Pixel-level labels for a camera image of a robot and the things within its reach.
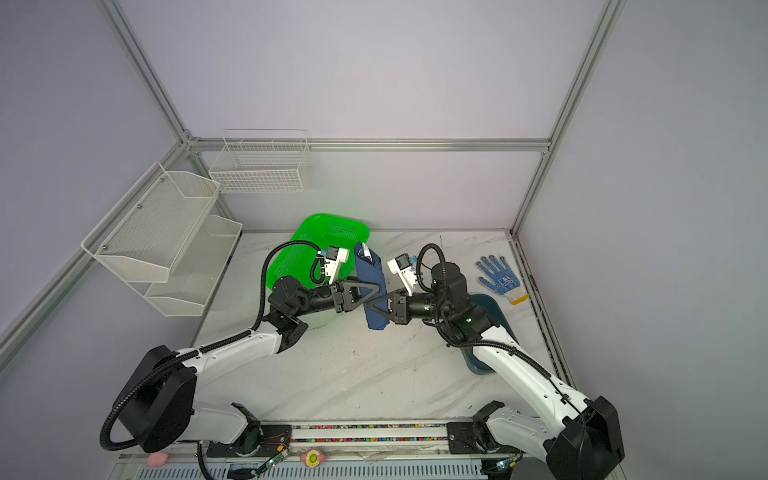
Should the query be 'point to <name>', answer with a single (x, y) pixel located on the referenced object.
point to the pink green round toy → (313, 457)
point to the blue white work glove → (505, 280)
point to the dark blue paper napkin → (371, 274)
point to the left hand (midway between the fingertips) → (379, 288)
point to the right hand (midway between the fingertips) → (369, 307)
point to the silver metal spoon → (365, 253)
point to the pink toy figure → (157, 459)
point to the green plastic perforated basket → (293, 260)
